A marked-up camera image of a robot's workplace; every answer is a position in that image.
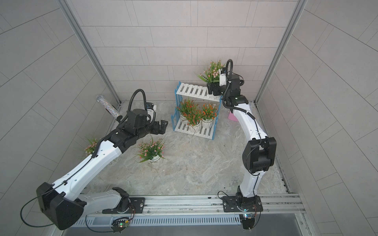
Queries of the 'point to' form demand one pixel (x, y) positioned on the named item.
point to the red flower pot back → (185, 108)
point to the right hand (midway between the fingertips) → (214, 81)
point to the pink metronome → (232, 116)
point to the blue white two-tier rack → (186, 89)
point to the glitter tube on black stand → (100, 98)
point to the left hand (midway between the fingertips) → (164, 120)
